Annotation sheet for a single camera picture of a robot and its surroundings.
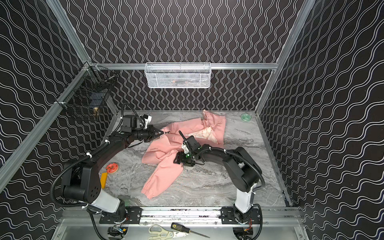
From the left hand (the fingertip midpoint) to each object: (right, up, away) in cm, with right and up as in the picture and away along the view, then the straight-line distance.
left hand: (167, 133), depth 83 cm
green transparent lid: (+56, +11, +34) cm, 66 cm away
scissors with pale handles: (0, -46, -14) cm, 48 cm away
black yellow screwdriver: (+9, -44, -13) cm, 47 cm away
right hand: (+6, -19, +7) cm, 21 cm away
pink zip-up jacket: (+24, 0, +21) cm, 32 cm away
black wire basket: (-53, +27, +15) cm, 61 cm away
